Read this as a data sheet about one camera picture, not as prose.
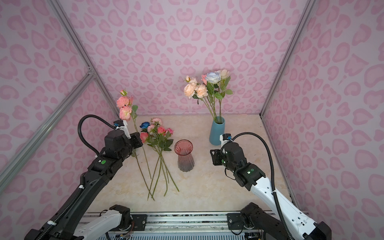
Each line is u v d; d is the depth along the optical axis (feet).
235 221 2.41
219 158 2.15
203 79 2.56
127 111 2.31
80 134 1.61
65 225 1.29
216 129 2.98
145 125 3.54
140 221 2.40
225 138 2.14
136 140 2.14
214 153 2.36
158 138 3.39
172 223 2.46
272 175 1.65
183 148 2.54
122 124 2.13
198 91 2.46
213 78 2.36
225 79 2.69
